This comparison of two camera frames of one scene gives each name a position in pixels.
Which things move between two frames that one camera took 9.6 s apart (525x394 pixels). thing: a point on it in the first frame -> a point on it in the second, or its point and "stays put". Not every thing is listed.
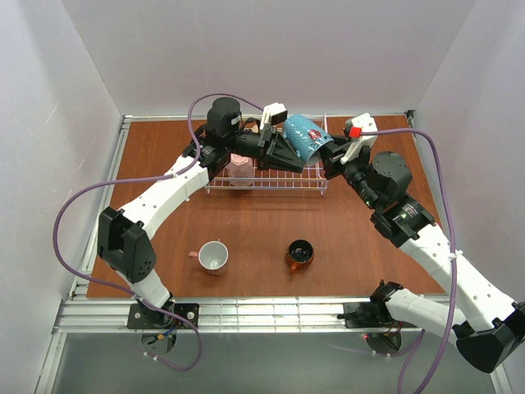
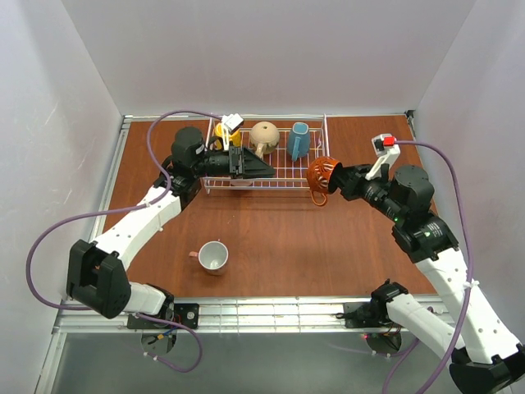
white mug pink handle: [212, 256] stays put
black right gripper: [332, 156] -> [350, 183]
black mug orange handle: [299, 254] -> [321, 176]
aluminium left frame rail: [92, 243] stays put
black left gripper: [266, 148] -> [236, 161]
